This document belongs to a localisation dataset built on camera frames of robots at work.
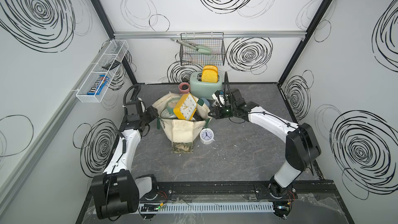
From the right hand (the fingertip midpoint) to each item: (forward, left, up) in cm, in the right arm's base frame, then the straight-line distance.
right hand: (210, 113), depth 83 cm
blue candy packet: (-2, +53, +19) cm, 56 cm away
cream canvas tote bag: (-11, +15, -2) cm, 19 cm away
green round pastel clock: (+7, +23, -1) cm, 24 cm away
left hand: (0, +31, +1) cm, 31 cm away
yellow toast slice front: (+27, +1, +2) cm, 27 cm away
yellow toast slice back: (+33, 0, +5) cm, 33 cm away
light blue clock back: (+18, +3, -13) cm, 23 cm away
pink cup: (+25, +18, -7) cm, 32 cm away
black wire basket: (+44, +15, +5) cm, 47 cm away
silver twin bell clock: (+2, +26, -5) cm, 26 cm away
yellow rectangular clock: (0, +13, +4) cm, 14 cm away
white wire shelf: (+36, +59, +15) cm, 71 cm away
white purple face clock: (-7, +2, -13) cm, 15 cm away
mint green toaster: (+24, +7, -7) cm, 26 cm away
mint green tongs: (+35, +7, +17) cm, 39 cm away
